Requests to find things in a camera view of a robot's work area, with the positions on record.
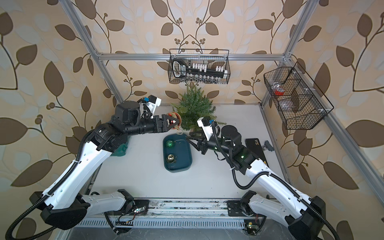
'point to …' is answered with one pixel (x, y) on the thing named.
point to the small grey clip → (268, 146)
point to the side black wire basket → (300, 104)
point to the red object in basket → (278, 93)
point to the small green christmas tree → (194, 105)
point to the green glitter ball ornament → (170, 143)
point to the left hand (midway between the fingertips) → (172, 120)
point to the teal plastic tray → (181, 150)
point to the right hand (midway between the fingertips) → (188, 136)
